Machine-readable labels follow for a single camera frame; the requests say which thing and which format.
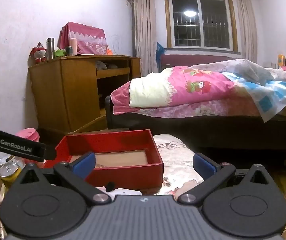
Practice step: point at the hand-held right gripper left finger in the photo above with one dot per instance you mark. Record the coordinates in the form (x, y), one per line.
(84, 164)

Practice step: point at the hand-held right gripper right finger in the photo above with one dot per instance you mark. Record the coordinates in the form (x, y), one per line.
(203, 165)

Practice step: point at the red box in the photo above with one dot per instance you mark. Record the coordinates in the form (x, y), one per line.
(133, 172)

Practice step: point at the white sponge block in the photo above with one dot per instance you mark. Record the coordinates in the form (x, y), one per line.
(128, 192)

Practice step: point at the grey soft toy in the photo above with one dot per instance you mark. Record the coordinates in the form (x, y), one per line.
(101, 65)

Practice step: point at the pink lidded canister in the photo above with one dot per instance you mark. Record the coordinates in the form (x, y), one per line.
(28, 133)

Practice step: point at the clear plastic bottle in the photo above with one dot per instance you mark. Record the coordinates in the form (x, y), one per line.
(1, 158)

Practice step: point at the yellow drink can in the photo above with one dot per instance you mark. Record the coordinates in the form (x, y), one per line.
(8, 173)

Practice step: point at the dark bed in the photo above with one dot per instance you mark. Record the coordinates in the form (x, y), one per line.
(183, 132)

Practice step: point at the pink floral bed sheet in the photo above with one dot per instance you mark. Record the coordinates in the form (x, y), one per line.
(195, 108)

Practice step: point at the wooden desk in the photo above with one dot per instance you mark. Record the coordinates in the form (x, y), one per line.
(65, 92)

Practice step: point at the pink printed quilt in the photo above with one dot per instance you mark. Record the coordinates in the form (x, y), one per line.
(183, 87)

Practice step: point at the red santa plush doll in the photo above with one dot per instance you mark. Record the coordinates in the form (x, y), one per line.
(39, 53)

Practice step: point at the steel thermos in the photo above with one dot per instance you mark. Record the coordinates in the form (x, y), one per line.
(50, 48)

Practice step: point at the green toy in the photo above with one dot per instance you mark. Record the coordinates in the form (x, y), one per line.
(60, 53)

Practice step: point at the dark jar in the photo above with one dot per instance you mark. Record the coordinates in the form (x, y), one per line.
(69, 50)

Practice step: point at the orange toy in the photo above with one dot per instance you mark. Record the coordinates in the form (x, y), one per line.
(109, 50)

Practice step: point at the blue hanging cloth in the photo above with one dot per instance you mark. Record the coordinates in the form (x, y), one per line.
(160, 52)

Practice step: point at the pink cloth covered box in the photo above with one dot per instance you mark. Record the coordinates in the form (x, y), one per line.
(85, 37)

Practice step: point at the yellow bottle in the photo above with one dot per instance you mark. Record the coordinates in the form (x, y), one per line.
(281, 61)

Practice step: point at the beige curtain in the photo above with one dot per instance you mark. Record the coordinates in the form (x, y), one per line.
(144, 30)
(245, 25)

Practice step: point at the wooden framed window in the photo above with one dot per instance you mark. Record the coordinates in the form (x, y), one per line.
(183, 17)

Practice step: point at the white wall socket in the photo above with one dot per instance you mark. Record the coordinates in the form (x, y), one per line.
(273, 64)

